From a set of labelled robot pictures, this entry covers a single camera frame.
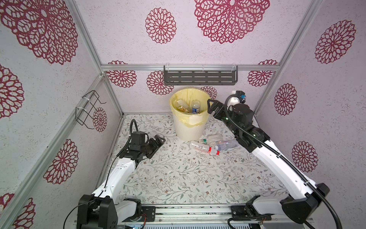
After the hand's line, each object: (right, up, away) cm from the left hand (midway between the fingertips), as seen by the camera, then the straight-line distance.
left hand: (161, 146), depth 84 cm
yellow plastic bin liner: (+17, +34, +16) cm, 41 cm away
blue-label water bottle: (+11, +27, +14) cm, 32 cm away
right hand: (+27, +24, -17) cm, 40 cm away
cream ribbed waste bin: (+17, +7, +20) cm, 27 cm away
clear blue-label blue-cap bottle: (+21, +27, +14) cm, 37 cm away
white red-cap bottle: (+27, -2, +11) cm, 29 cm away
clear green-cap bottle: (+35, +2, +22) cm, 41 cm away
